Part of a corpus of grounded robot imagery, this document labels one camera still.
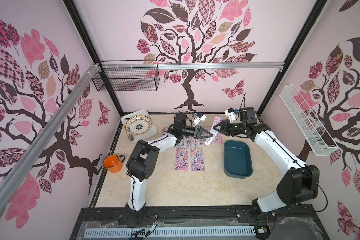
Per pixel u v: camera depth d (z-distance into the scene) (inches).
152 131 42.8
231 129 27.9
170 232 27.5
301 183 16.8
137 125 44.5
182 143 40.4
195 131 29.3
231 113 29.8
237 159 35.6
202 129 30.5
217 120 31.3
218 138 40.7
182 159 37.2
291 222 28.3
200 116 31.1
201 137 30.8
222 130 28.7
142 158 22.0
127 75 37.2
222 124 29.5
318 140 28.6
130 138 41.2
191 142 40.6
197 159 37.3
